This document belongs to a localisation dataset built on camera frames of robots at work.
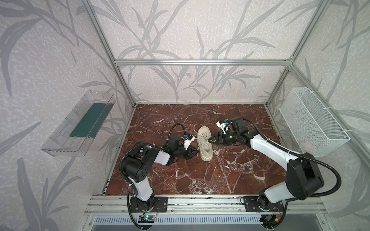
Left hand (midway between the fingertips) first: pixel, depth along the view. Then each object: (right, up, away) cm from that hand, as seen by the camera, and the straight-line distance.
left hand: (197, 146), depth 91 cm
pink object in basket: (+55, +4, -18) cm, 59 cm away
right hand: (+8, +7, -8) cm, 13 cm away
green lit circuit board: (-26, -33, -20) cm, 46 cm away
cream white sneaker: (+5, 0, -2) cm, 5 cm away
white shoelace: (+3, +4, -1) cm, 5 cm away
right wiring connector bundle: (+38, -34, -17) cm, 53 cm away
